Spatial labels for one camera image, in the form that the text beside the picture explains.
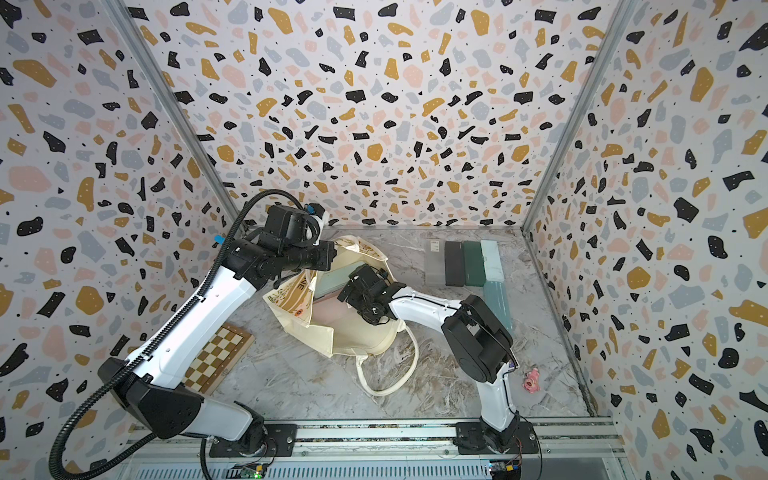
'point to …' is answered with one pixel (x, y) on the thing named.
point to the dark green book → (474, 265)
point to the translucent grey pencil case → (435, 262)
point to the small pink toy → (532, 382)
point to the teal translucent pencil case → (496, 297)
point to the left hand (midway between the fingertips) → (340, 250)
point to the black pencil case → (454, 264)
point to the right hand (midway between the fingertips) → (348, 302)
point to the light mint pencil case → (493, 264)
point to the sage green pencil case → (335, 279)
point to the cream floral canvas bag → (292, 301)
